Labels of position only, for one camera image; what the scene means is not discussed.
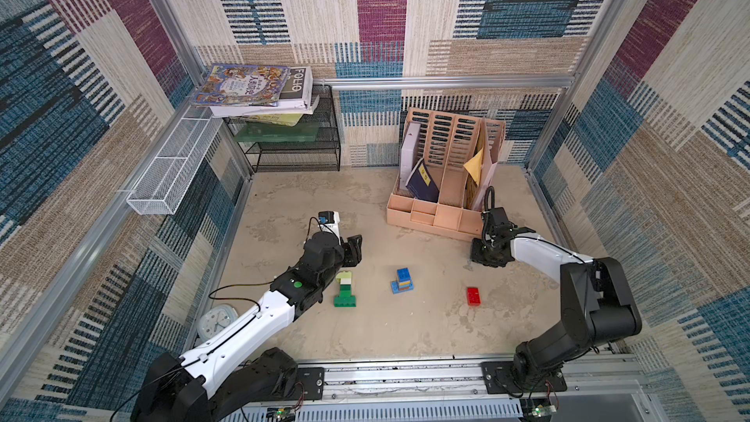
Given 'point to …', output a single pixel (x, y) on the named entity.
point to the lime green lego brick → (343, 275)
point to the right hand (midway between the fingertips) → (476, 252)
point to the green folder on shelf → (304, 132)
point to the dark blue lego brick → (403, 274)
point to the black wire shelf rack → (311, 145)
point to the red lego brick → (473, 296)
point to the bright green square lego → (345, 293)
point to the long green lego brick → (345, 301)
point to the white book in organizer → (409, 152)
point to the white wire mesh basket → (160, 188)
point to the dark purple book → (422, 185)
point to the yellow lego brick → (404, 283)
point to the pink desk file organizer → (448, 162)
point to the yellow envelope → (474, 166)
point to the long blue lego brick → (395, 286)
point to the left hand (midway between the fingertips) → (353, 236)
